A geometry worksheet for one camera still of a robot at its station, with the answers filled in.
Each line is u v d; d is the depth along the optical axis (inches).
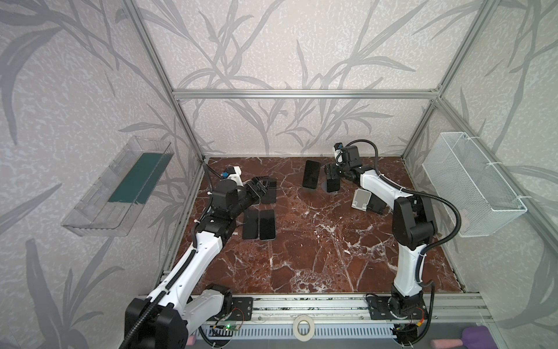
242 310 28.5
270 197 41.6
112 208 24.8
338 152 34.1
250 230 36.8
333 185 42.4
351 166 30.2
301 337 26.9
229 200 22.1
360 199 38.2
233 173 27.6
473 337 27.0
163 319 14.7
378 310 28.6
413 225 20.9
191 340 26.5
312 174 41.0
